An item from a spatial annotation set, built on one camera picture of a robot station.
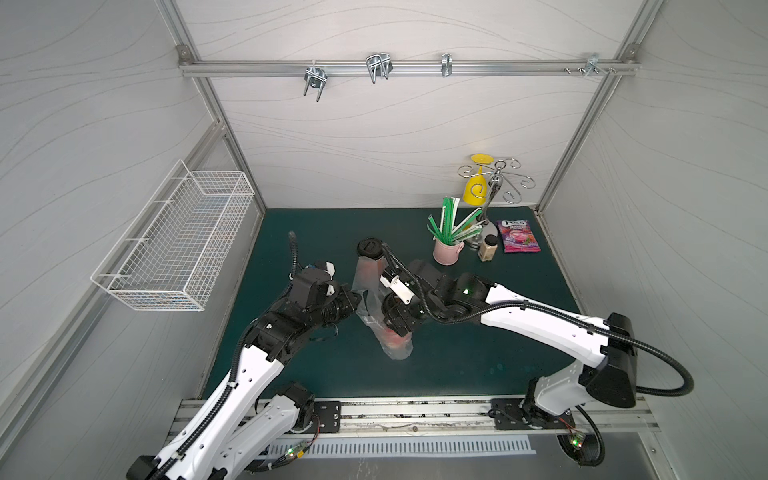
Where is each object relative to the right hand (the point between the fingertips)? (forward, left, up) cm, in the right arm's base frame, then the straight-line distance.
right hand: (393, 311), depth 73 cm
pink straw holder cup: (+28, -17, -14) cm, 35 cm away
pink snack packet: (+40, -44, -17) cm, 62 cm away
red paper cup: (-5, -1, -8) cm, 9 cm away
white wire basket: (+4, +52, +14) cm, 54 cm away
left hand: (+1, +9, +4) cm, 10 cm away
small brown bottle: (+30, -31, -13) cm, 45 cm away
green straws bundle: (+34, -18, -9) cm, 39 cm away
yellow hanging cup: (+55, -29, -7) cm, 62 cm away
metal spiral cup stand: (+41, -30, +10) cm, 51 cm away
